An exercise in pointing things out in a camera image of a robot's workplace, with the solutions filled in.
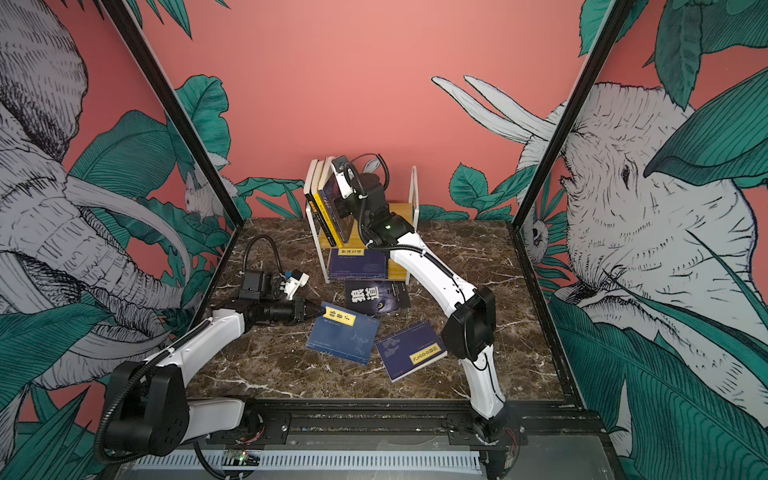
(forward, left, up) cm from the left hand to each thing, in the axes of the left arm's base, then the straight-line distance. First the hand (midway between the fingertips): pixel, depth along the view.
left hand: (323, 308), depth 81 cm
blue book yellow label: (-5, -5, -7) cm, 10 cm away
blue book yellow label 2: (-8, -24, -13) cm, 29 cm away
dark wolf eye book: (+11, -15, -13) cm, 23 cm away
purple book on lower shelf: (+22, -8, -9) cm, 25 cm away
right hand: (+23, -5, +27) cm, 36 cm away
